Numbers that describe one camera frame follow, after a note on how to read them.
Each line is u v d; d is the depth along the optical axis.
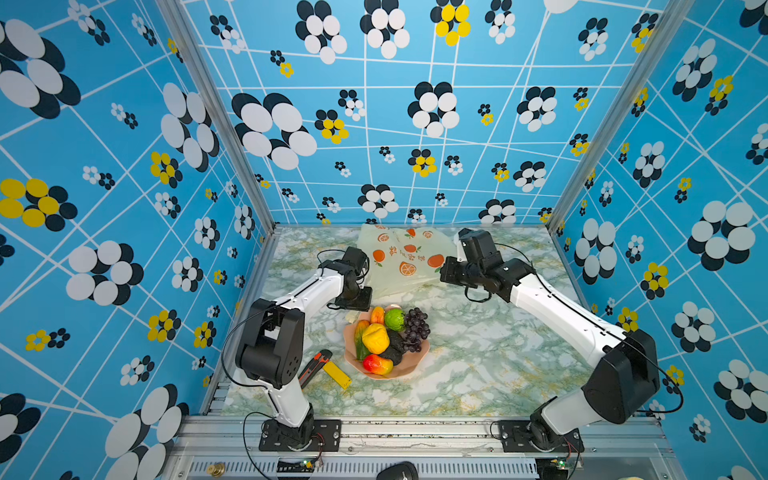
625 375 0.42
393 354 0.81
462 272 0.69
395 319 0.86
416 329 0.82
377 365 0.77
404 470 0.68
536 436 0.66
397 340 0.85
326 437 0.73
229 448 0.71
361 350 0.81
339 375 0.83
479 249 0.62
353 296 0.78
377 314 0.88
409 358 0.83
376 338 0.78
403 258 0.98
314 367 0.84
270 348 0.48
